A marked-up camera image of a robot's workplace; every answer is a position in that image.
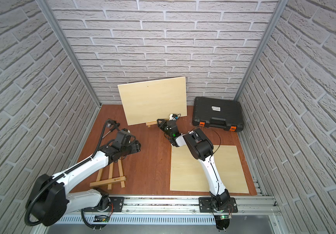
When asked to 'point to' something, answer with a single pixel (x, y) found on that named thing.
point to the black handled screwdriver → (111, 129)
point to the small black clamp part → (112, 124)
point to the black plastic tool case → (224, 114)
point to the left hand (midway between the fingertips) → (138, 143)
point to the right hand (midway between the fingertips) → (160, 119)
